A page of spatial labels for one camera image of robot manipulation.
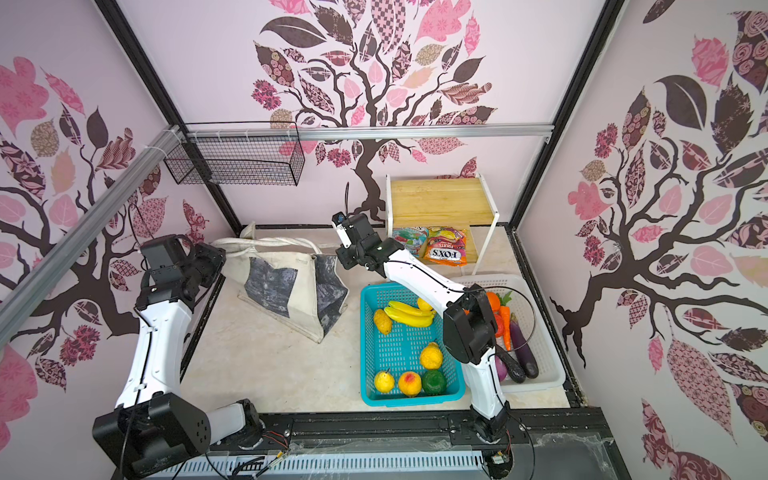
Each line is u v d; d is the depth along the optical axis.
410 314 0.92
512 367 0.79
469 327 0.50
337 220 0.75
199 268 0.63
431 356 0.81
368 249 0.66
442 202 0.82
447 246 0.90
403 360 0.85
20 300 0.50
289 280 0.83
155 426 0.39
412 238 0.92
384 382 0.78
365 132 0.93
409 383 0.77
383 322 0.88
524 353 0.82
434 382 0.77
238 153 0.95
